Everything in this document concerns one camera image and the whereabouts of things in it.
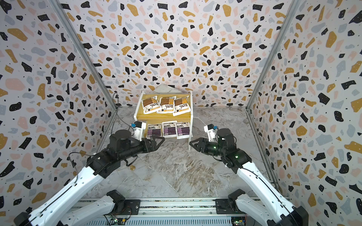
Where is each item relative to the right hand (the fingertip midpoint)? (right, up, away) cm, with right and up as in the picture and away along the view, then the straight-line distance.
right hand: (192, 145), depth 70 cm
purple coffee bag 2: (-14, +7, +16) cm, 22 cm away
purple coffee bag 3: (-5, +6, +16) cm, 18 cm away
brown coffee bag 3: (-6, +20, +3) cm, 21 cm away
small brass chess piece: (-36, -17, +16) cm, 43 cm away
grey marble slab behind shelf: (-19, +36, +34) cm, 53 cm away
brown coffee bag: (-21, +20, +3) cm, 30 cm away
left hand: (-15, +3, -2) cm, 15 cm away
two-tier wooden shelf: (-19, +14, +2) cm, 23 cm away
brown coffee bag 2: (-13, +20, +4) cm, 25 cm away
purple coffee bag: (-23, +6, +16) cm, 28 cm away
